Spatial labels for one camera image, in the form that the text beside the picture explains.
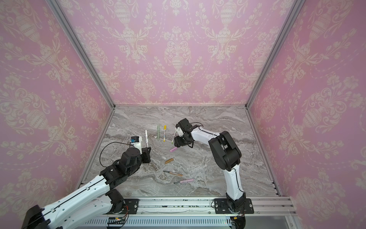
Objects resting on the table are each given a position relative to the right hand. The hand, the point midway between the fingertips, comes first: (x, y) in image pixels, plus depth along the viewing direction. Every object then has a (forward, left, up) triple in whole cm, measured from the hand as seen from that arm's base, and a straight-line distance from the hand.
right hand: (179, 143), depth 97 cm
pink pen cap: (-4, +4, -1) cm, 6 cm away
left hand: (-11, +15, +14) cm, 23 cm away
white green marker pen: (+2, +5, -1) cm, 5 cm away
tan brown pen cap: (-12, +7, -1) cm, 14 cm away
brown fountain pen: (-20, +3, -1) cm, 20 cm away
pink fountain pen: (-25, 0, -1) cm, 25 cm away
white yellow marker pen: (+13, +10, 0) cm, 17 cm away
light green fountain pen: (+10, +15, 0) cm, 18 cm away
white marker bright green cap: (-7, +17, +19) cm, 26 cm away
